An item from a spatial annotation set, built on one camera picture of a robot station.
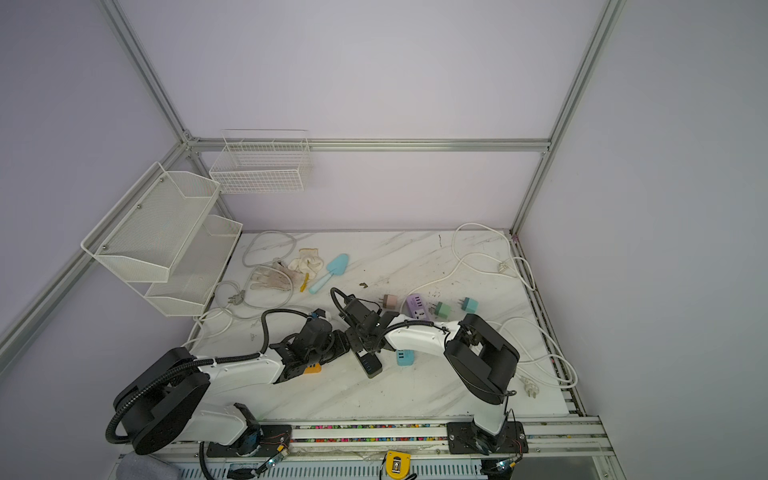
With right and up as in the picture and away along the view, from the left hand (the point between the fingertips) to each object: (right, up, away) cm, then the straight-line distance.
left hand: (352, 343), depth 87 cm
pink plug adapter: (+11, +11, +11) cm, 19 cm away
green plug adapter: (+29, +8, +9) cm, 31 cm away
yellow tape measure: (+13, -23, -18) cm, 32 cm away
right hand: (0, +3, +1) cm, 3 cm away
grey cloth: (-47, -23, -20) cm, 56 cm away
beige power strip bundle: (-27, +19, +17) cm, 37 cm away
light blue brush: (-9, +22, +23) cm, 33 cm away
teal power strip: (+16, -4, -2) cm, 16 cm away
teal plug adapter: (+37, +10, +10) cm, 40 cm away
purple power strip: (+19, +10, +8) cm, 23 cm away
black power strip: (+6, -5, -3) cm, 8 cm away
